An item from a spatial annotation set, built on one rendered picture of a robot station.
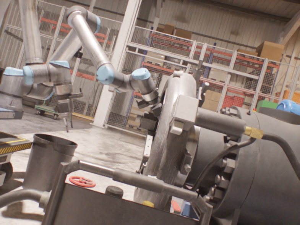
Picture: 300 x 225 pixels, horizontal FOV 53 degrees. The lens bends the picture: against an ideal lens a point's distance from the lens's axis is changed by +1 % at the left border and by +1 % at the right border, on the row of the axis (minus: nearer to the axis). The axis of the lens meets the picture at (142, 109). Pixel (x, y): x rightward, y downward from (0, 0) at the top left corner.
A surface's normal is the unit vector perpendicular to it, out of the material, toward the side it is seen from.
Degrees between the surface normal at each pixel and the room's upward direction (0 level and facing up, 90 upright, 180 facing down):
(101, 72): 93
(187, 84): 39
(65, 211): 90
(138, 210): 90
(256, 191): 104
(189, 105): 68
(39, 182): 93
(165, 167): 100
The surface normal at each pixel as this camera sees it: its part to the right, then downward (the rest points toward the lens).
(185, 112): 0.11, -0.38
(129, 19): -0.10, -0.04
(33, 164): -0.53, -0.11
